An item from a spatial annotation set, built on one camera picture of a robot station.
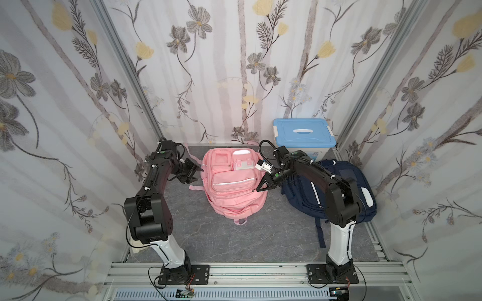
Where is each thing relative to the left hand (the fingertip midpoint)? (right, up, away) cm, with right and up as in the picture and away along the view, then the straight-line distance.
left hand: (203, 169), depth 87 cm
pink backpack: (+12, -4, +9) cm, 16 cm away
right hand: (+27, -7, -3) cm, 29 cm away
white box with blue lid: (+57, +18, +15) cm, 62 cm away
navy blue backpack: (+50, -14, +4) cm, 52 cm away
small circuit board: (-5, -47, -16) cm, 50 cm away
